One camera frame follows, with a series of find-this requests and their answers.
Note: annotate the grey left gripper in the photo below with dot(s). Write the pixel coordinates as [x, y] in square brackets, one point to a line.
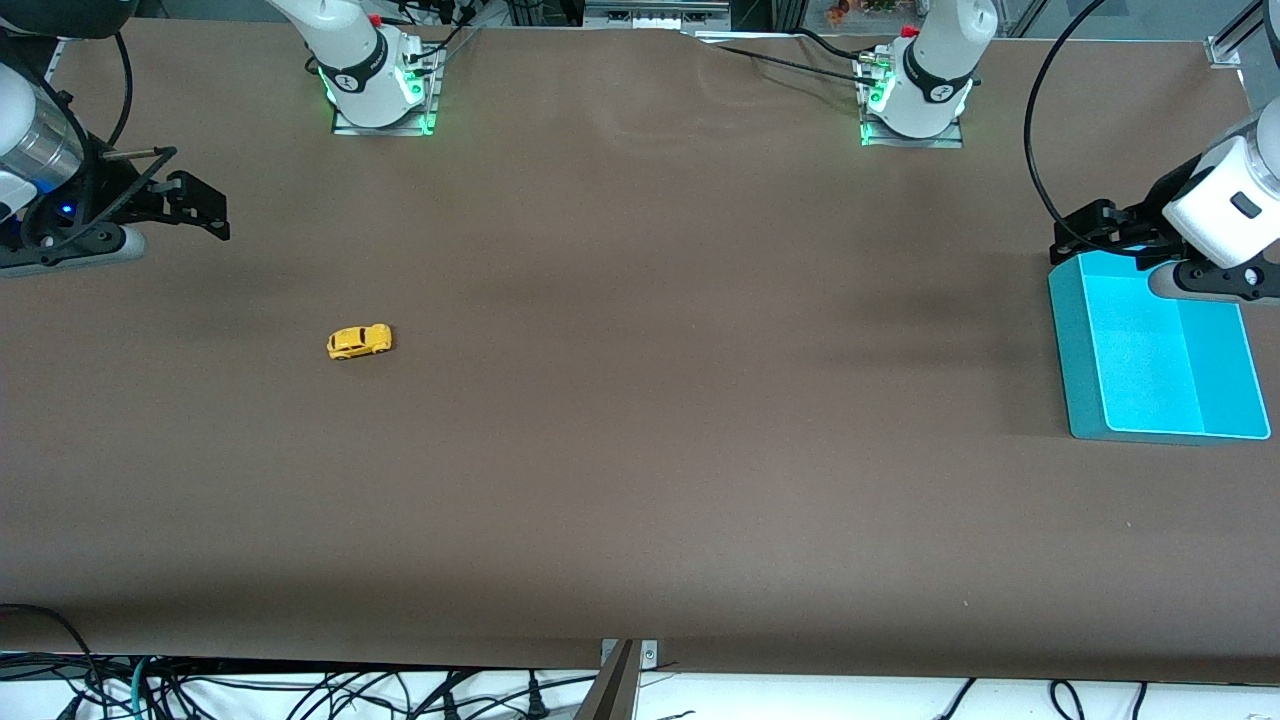
[1138, 226]

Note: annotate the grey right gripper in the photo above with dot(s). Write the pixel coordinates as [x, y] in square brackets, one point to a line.
[112, 194]

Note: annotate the yellow beetle toy car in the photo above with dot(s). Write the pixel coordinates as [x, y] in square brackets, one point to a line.
[360, 341]

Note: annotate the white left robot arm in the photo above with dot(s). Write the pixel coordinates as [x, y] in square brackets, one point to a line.
[935, 70]

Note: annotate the teal plastic tray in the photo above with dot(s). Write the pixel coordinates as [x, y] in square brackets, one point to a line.
[1150, 370]

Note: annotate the aluminium corner profile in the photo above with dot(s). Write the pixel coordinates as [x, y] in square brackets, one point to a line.
[1225, 50]

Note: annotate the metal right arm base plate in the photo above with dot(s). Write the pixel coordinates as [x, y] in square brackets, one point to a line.
[345, 128]

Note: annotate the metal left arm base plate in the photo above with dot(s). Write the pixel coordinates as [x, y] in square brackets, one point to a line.
[900, 143]

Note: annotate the silver aluminium frame rail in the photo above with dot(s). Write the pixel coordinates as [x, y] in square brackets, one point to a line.
[655, 15]

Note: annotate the silver table clamp bracket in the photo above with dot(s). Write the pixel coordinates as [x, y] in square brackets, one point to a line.
[650, 655]

